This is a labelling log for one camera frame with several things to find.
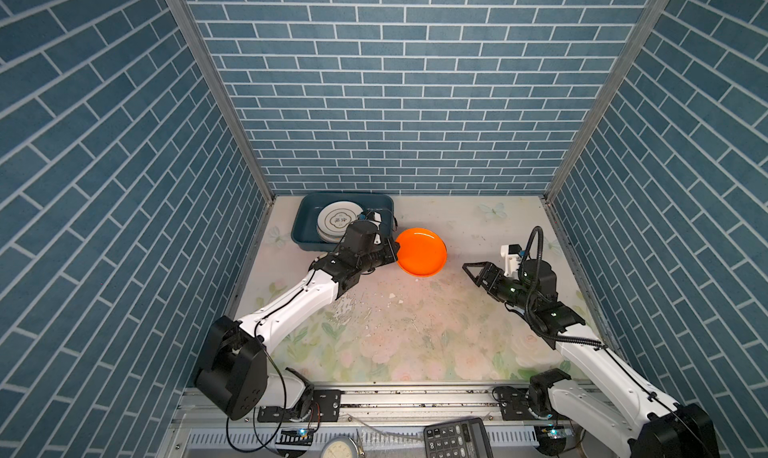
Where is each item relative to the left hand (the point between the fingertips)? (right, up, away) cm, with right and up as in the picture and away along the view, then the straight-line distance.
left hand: (401, 244), depth 81 cm
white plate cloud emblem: (-23, +12, +31) cm, 40 cm away
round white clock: (-14, -44, -16) cm, 49 cm away
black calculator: (+13, -44, -14) cm, 48 cm away
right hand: (+18, -6, -2) cm, 19 cm away
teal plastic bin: (-35, +3, +26) cm, 44 cm away
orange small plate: (+6, -2, +1) cm, 6 cm away
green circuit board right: (+36, -47, -10) cm, 60 cm away
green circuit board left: (-24, -46, -9) cm, 53 cm away
